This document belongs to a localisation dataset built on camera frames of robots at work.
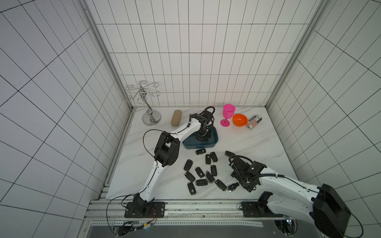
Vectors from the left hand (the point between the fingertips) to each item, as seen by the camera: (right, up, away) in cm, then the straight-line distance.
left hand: (206, 142), depth 94 cm
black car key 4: (+4, -15, -9) cm, 18 cm away
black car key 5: (-4, -20, -13) cm, 25 cm away
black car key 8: (-11, -18, -11) cm, 24 cm away
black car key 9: (-9, -23, -15) cm, 29 cm away
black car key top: (-4, -6, 0) cm, 7 cm away
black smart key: (-11, -13, -6) cm, 18 cm away
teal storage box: (-9, -1, +3) cm, 10 cm away
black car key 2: (+1, -10, -4) cm, 11 cm away
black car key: (+5, -9, -3) cm, 10 cm away
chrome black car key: (+12, -22, -15) cm, 29 cm away
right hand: (+16, -19, -10) cm, 26 cm away
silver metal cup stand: (-41, +16, +19) cm, 47 cm away
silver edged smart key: (+1, -19, -11) cm, 22 cm away
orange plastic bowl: (+26, +14, +13) cm, 32 cm away
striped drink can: (+36, +13, +12) cm, 40 cm away
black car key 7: (+15, -7, -2) cm, 16 cm away
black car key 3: (-5, -16, -9) cm, 19 cm away
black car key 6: (+7, -21, -15) cm, 26 cm away
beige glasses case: (-21, +16, +16) cm, 31 cm away
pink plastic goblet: (+15, +20, +3) cm, 26 cm away
